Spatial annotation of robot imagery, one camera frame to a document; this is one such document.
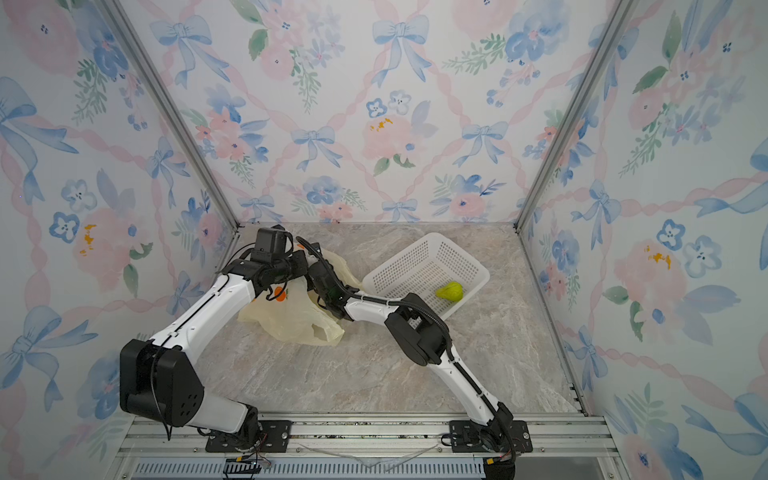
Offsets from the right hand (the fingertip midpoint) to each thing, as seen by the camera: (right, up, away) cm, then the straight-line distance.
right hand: (304, 263), depth 94 cm
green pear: (+47, -9, +1) cm, 48 cm away
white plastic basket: (+43, -2, +12) cm, 44 cm away
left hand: (+4, +1, -8) cm, 9 cm away
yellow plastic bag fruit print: (0, -12, -14) cm, 19 cm away
